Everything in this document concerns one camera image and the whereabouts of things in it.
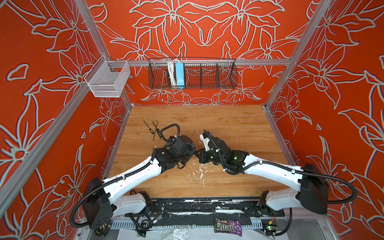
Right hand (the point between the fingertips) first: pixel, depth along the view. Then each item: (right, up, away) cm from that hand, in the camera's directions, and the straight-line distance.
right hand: (191, 154), depth 75 cm
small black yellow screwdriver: (-28, +10, +28) cm, 41 cm away
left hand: (+4, +3, +1) cm, 5 cm away
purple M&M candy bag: (+19, -32, -8) cm, 38 cm away
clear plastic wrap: (-5, -34, -8) cm, 35 cm away
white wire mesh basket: (-54, +44, +19) cm, 73 cm away
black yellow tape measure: (-40, -32, -9) cm, 52 cm away
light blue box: (-7, +46, +15) cm, 48 cm away
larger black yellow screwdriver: (-23, +9, +28) cm, 38 cm away
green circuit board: (+38, -33, -7) cm, 51 cm away
